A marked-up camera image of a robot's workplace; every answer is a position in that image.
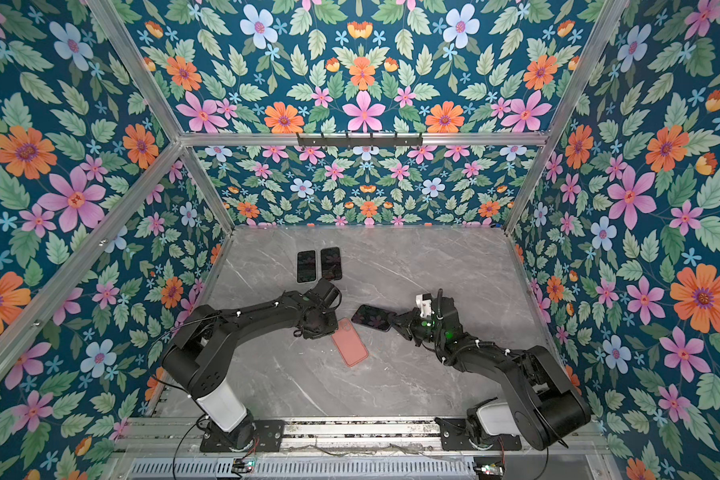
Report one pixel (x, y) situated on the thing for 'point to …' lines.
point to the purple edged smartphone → (306, 266)
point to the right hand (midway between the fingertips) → (387, 319)
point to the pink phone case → (349, 342)
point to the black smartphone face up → (331, 263)
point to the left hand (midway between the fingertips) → (338, 325)
